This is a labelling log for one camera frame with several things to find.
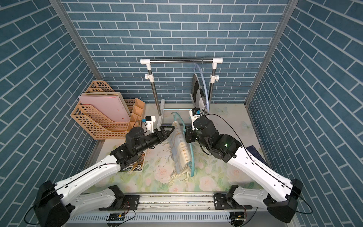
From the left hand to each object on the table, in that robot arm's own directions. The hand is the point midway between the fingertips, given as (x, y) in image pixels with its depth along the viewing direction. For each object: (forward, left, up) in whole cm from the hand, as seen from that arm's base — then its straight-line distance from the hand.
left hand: (176, 131), depth 69 cm
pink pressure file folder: (+22, +44, -8) cm, 50 cm away
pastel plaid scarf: (-8, -2, -10) cm, 13 cm away
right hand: (+1, -6, +2) cm, 6 cm away
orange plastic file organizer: (+13, +49, -17) cm, 54 cm away
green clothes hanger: (-16, -8, -8) cm, 20 cm away
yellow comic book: (-7, +25, -27) cm, 38 cm away
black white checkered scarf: (+26, -12, +1) cm, 29 cm away
